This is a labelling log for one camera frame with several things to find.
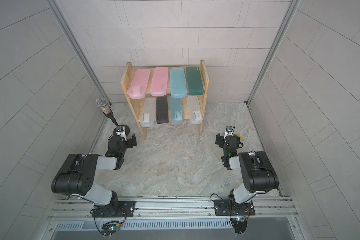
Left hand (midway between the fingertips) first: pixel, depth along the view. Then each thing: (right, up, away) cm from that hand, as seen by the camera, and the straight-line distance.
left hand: (129, 132), depth 94 cm
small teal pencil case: (+31, +14, -10) cm, 36 cm away
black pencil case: (+22, +14, -10) cm, 28 cm away
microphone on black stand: (-6, +16, -17) cm, 24 cm away
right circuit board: (+61, -39, -26) cm, 77 cm away
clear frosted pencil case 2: (+41, +15, -9) cm, 44 cm away
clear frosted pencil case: (+15, +13, -12) cm, 23 cm away
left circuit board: (+2, -39, -29) cm, 49 cm away
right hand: (+62, 0, 0) cm, 62 cm away
